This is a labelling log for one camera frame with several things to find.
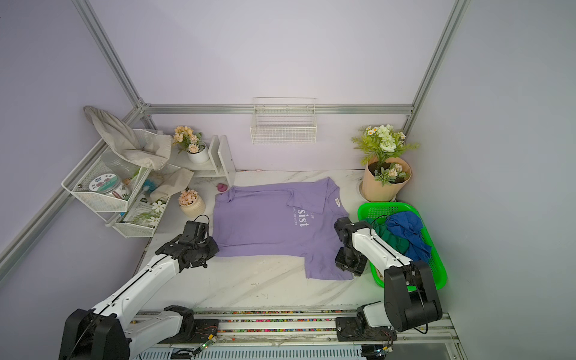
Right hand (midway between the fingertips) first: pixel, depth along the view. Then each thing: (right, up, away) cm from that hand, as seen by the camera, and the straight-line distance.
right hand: (348, 274), depth 83 cm
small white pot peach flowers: (-67, +54, +13) cm, 87 cm away
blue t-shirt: (+25, +18, +3) cm, 30 cm away
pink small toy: (-58, +33, +29) cm, 73 cm away
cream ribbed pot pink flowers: (-66, +26, +15) cm, 73 cm away
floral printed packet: (-80, +24, +3) cm, 84 cm away
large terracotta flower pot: (+16, +36, +8) cm, 41 cm away
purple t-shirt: (-21, +18, +19) cm, 34 cm away
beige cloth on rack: (-71, +35, +10) cm, 79 cm away
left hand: (-51, +9, +3) cm, 52 cm away
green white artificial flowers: (+15, +52, +6) cm, 54 cm away
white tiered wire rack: (-73, +35, -8) cm, 81 cm away
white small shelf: (-54, +45, +17) cm, 72 cm away
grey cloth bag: (-76, +47, +1) cm, 90 cm away
